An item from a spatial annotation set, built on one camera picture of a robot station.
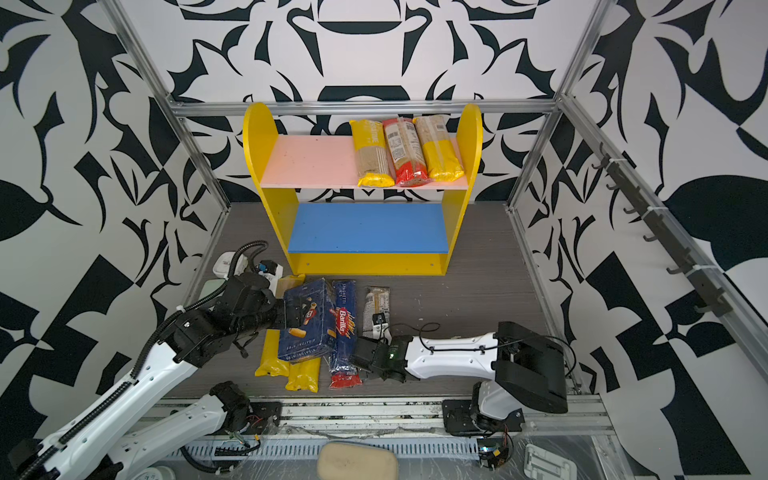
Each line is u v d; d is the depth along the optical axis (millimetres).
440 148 732
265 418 739
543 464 674
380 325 737
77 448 391
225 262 991
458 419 741
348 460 659
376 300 918
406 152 710
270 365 809
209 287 948
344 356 776
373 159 700
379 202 1258
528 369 426
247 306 539
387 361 596
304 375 789
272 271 650
